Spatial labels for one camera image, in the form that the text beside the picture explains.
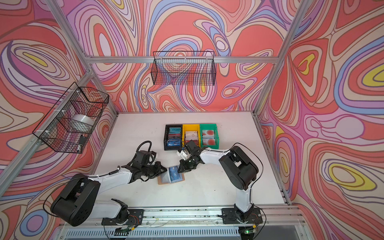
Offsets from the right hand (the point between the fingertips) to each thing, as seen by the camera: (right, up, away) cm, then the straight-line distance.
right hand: (180, 174), depth 87 cm
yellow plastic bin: (+6, +24, +17) cm, 30 cm away
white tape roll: (-47, +32, -14) cm, 59 cm away
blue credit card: (-3, -1, -1) cm, 3 cm away
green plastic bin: (+19, +28, +16) cm, 38 cm away
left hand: (-7, +3, 0) cm, 8 cm away
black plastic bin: (-6, +14, +7) cm, 17 cm away
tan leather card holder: (-9, -1, -3) cm, 10 cm away
